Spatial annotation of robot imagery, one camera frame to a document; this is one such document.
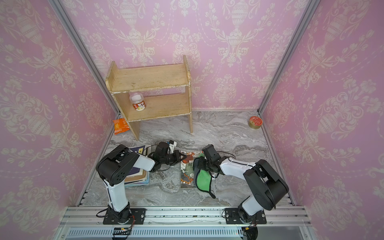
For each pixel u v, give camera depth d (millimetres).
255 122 1093
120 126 1066
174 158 854
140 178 825
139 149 905
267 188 454
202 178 833
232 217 729
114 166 516
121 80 770
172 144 914
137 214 744
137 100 881
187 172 876
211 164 698
